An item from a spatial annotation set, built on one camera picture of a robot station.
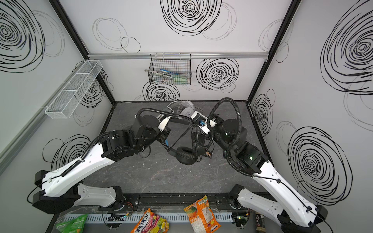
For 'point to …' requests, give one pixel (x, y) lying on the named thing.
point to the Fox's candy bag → (150, 222)
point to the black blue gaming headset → (188, 147)
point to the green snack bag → (76, 225)
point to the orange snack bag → (200, 216)
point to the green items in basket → (182, 78)
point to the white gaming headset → (185, 108)
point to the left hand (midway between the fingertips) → (167, 121)
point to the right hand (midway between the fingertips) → (201, 112)
